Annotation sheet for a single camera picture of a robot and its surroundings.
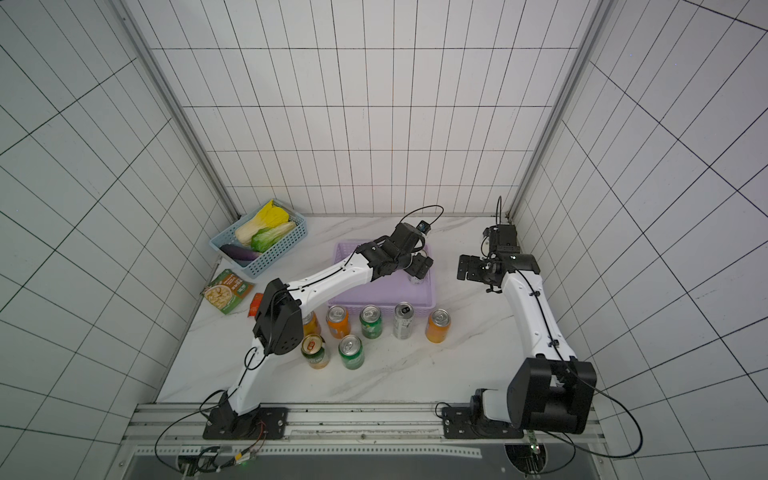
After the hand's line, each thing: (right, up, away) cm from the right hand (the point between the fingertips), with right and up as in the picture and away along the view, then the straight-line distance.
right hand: (465, 266), depth 84 cm
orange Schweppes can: (-9, -16, -5) cm, 19 cm away
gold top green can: (-41, -21, -10) cm, 47 cm away
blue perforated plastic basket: (-69, -2, +13) cm, 70 cm away
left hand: (-15, +2, +5) cm, 16 cm away
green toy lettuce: (-65, +8, +18) cm, 68 cm away
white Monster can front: (-18, -14, -6) cm, 24 cm away
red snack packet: (-65, -13, +10) cm, 67 cm away
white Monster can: (-15, -3, -4) cm, 16 cm away
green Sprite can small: (-27, -15, -3) cm, 31 cm away
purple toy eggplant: (-75, +3, +19) cm, 78 cm away
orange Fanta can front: (-36, -15, -3) cm, 39 cm away
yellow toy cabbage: (-67, +17, +26) cm, 74 cm away
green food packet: (-76, -10, +13) cm, 78 cm away
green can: (-32, -21, -10) cm, 39 cm away
